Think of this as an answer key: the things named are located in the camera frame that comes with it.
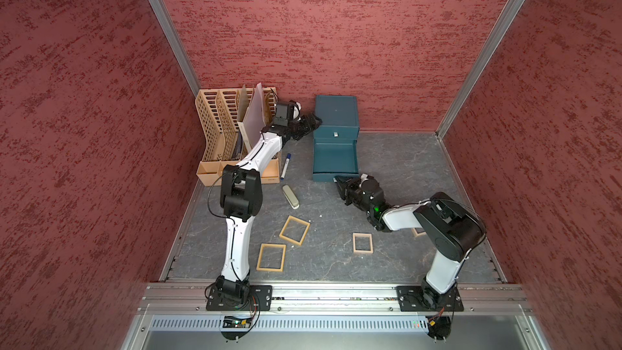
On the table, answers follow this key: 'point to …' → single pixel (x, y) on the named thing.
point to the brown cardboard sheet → (243, 104)
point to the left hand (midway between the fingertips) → (316, 127)
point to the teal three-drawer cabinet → (335, 138)
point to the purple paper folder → (254, 121)
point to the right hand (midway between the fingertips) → (332, 181)
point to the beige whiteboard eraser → (291, 197)
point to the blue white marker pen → (285, 166)
